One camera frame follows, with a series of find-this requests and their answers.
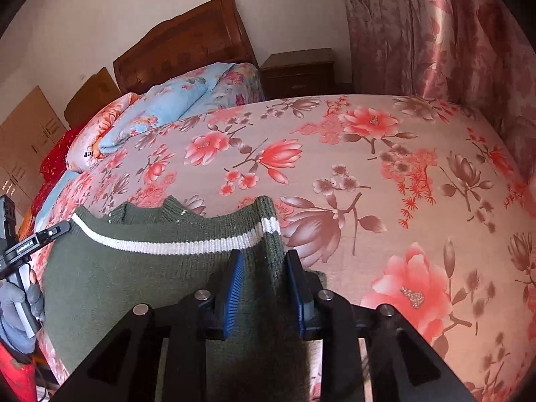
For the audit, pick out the pink floral curtain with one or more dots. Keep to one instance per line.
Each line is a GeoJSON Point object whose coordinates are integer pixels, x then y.
{"type": "Point", "coordinates": [439, 42]}

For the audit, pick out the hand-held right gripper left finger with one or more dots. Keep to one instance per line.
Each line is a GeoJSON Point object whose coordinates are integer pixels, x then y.
{"type": "Point", "coordinates": [234, 297]}

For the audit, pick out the dark wooden nightstand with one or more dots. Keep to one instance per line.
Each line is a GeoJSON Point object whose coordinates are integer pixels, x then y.
{"type": "Point", "coordinates": [299, 71]}

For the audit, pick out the person's red clothing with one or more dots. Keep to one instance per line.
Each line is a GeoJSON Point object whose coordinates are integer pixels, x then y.
{"type": "Point", "coordinates": [14, 374]}

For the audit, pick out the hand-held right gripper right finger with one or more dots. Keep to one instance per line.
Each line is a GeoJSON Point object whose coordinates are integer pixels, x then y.
{"type": "Point", "coordinates": [295, 297]}

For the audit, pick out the large carved wooden headboard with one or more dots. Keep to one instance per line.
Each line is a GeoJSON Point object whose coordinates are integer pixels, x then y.
{"type": "Point", "coordinates": [188, 46]}

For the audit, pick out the blue floral pillow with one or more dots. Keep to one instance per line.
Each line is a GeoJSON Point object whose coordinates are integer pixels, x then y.
{"type": "Point", "coordinates": [167, 100]}

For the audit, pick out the pink floral pillow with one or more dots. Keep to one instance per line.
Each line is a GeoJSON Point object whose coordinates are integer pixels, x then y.
{"type": "Point", "coordinates": [100, 134]}

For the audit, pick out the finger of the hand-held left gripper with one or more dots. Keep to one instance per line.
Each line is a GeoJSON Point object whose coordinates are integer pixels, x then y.
{"type": "Point", "coordinates": [46, 238]}

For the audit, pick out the small plain wooden headboard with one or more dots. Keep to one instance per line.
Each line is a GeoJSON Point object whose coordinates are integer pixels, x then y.
{"type": "Point", "coordinates": [92, 96]}

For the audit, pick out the red patterned blanket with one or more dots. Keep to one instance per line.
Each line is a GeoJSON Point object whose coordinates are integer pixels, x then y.
{"type": "Point", "coordinates": [54, 155]}

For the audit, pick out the light wooden wardrobe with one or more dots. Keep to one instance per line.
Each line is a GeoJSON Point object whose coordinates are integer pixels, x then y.
{"type": "Point", "coordinates": [25, 134]}

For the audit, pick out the green knitted sweater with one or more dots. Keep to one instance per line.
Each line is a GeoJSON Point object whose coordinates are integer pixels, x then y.
{"type": "Point", "coordinates": [125, 284]}

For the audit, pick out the person's left hand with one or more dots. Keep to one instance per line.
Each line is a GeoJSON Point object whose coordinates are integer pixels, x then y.
{"type": "Point", "coordinates": [14, 305]}

